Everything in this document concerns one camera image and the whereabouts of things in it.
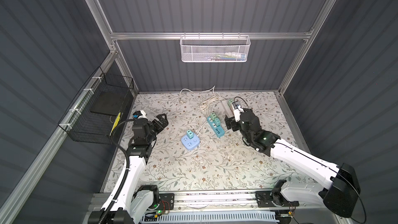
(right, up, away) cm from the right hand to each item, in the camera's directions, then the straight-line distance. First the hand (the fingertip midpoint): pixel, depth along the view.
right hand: (238, 113), depth 78 cm
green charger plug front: (-11, -3, +20) cm, 23 cm away
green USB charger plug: (+1, +7, +28) cm, 29 cm away
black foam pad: (-63, +5, -4) cm, 63 cm away
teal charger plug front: (-9, -6, +17) cm, 20 cm away
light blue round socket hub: (-26, -19, +13) cm, 34 cm away
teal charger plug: (-26, -13, +12) cm, 31 cm away
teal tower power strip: (-8, -12, +18) cm, 23 cm away
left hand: (-40, -3, +2) cm, 41 cm away
